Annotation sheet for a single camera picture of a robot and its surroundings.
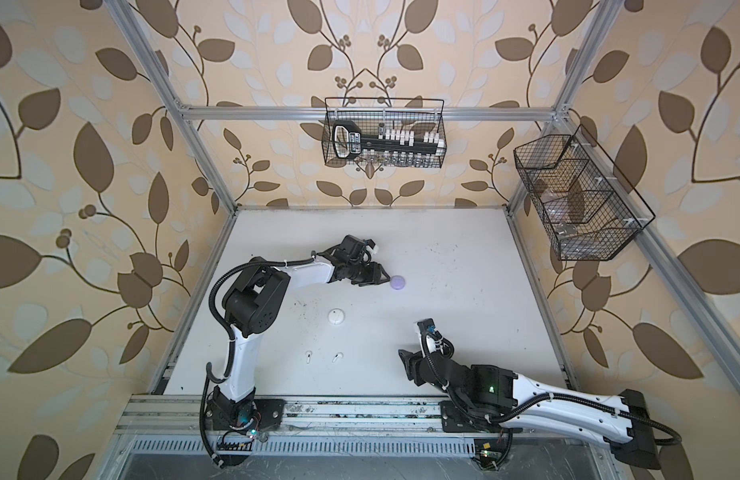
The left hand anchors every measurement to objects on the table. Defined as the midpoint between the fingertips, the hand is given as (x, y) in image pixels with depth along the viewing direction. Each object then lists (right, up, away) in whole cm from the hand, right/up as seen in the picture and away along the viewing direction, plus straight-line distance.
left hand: (388, 275), depth 96 cm
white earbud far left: (-23, -22, -12) cm, 34 cm away
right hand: (+5, -18, -20) cm, 27 cm away
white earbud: (-15, -22, -12) cm, 29 cm away
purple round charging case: (+3, -3, +4) cm, 6 cm away
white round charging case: (-16, -12, -5) cm, 21 cm away
